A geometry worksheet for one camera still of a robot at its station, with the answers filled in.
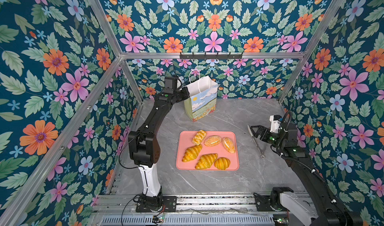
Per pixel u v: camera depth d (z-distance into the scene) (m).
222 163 0.83
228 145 0.90
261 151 0.91
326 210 0.40
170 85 0.68
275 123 0.71
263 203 0.73
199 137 0.93
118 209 0.73
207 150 0.92
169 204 0.74
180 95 0.78
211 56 0.93
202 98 0.93
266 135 0.69
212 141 0.91
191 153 0.86
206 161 0.84
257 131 0.70
